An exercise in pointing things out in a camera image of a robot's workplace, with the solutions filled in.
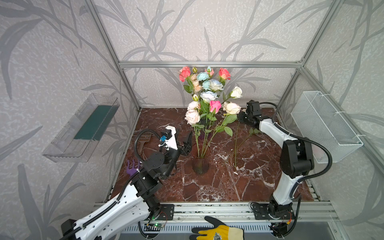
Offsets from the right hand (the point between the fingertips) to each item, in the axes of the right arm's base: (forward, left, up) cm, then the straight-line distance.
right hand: (240, 112), depth 98 cm
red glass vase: (-30, +26, +2) cm, 40 cm away
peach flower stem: (0, +28, +20) cm, 34 cm away
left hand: (-28, +31, +22) cm, 48 cm away
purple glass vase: (-22, +23, +17) cm, 36 cm away
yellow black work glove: (-63, +18, -11) cm, 66 cm away
